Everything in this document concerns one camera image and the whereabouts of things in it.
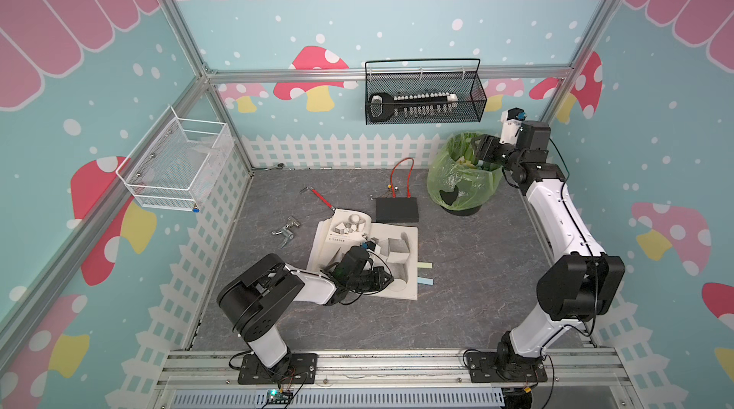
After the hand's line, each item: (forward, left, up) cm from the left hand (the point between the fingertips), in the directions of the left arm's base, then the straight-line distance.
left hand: (393, 283), depth 88 cm
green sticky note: (+7, -10, 0) cm, 12 cm away
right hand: (+31, -25, +32) cm, 51 cm away
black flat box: (+29, -2, 0) cm, 29 cm away
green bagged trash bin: (+26, -20, +19) cm, 38 cm away
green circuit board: (-29, +30, -4) cm, 42 cm away
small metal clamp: (+18, +37, 0) cm, 41 cm away
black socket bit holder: (+44, +4, +34) cm, 56 cm away
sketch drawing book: (+13, 0, -1) cm, 13 cm away
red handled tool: (+37, +29, -2) cm, 47 cm away
